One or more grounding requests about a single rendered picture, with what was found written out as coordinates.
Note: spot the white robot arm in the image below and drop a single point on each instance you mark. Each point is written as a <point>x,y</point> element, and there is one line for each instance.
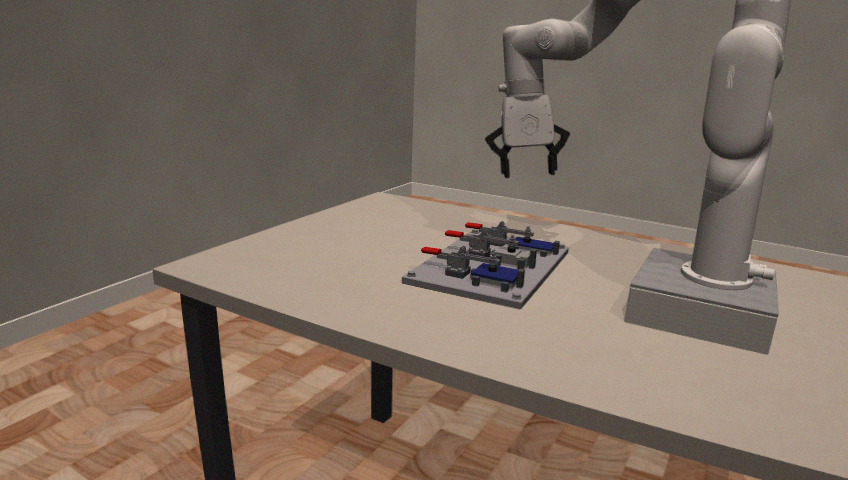
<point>734,124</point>

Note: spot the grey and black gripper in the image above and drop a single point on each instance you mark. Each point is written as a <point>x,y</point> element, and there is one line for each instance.
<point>530,123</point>

